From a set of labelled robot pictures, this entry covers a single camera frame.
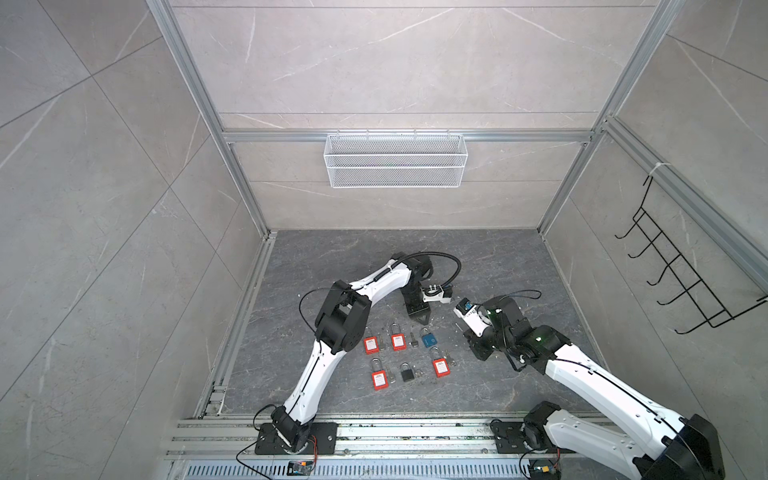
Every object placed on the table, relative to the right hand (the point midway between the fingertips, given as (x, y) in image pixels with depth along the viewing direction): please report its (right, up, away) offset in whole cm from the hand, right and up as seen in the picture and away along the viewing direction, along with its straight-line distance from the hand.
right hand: (467, 329), depth 81 cm
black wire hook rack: (+46, +18, -13) cm, 51 cm away
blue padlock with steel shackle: (-9, -5, +9) cm, 14 cm away
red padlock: (-27, -6, +6) cm, 29 cm away
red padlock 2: (-25, -13, 0) cm, 28 cm away
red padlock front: (-7, -11, +3) cm, 13 cm away
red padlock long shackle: (-19, -5, +7) cm, 21 cm away
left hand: (-11, +3, +14) cm, 18 cm away
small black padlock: (-17, -14, +3) cm, 22 cm away
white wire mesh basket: (-21, +53, +19) cm, 60 cm away
